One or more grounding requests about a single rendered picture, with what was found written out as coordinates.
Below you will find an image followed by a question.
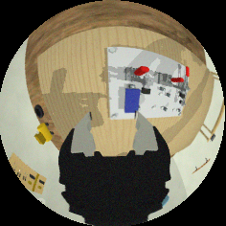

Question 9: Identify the blue rectangular plate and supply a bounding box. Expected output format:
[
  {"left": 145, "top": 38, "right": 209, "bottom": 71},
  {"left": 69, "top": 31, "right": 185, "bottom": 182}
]
[{"left": 124, "top": 88, "right": 141, "bottom": 113}]

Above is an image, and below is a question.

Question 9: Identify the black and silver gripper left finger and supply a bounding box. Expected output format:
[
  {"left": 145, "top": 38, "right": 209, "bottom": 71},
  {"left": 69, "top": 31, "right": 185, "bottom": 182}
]
[{"left": 58, "top": 112, "right": 96, "bottom": 185}]

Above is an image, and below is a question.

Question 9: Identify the white fixture plate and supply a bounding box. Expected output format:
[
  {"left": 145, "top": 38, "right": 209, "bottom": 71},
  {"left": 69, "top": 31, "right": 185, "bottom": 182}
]
[{"left": 107, "top": 47, "right": 186, "bottom": 120}]

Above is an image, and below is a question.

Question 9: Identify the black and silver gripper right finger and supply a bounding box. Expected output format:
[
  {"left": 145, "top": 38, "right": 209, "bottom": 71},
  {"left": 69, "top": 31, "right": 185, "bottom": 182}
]
[{"left": 133, "top": 110, "right": 171, "bottom": 182}]

